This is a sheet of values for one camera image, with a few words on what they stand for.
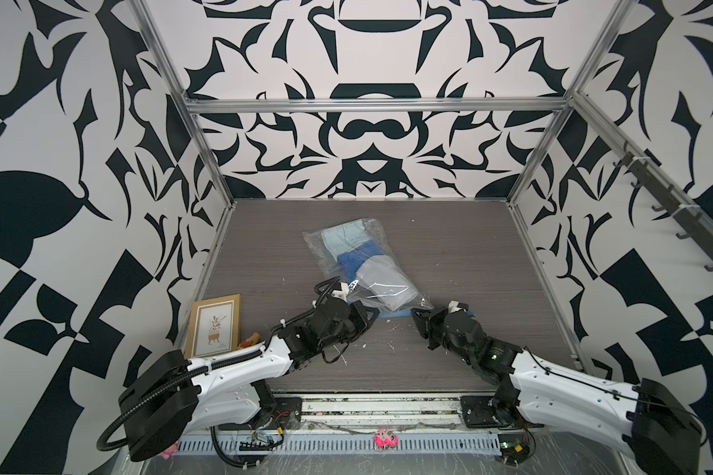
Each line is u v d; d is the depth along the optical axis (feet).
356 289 2.87
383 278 2.94
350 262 3.09
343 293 2.46
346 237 3.44
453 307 2.58
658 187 2.10
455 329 1.99
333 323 1.94
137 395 1.43
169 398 1.34
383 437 2.31
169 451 2.24
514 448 2.33
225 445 2.33
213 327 2.86
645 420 1.36
